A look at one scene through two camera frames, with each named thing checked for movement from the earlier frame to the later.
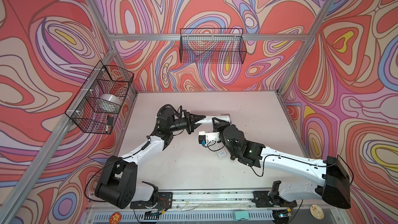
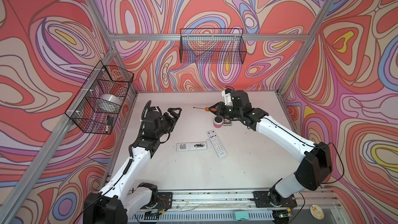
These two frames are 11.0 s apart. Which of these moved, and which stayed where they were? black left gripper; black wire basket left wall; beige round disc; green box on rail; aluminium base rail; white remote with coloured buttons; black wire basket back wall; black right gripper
Moved: black right gripper; black left gripper
Stayed: white remote with coloured buttons; black wire basket back wall; green box on rail; beige round disc; aluminium base rail; black wire basket left wall
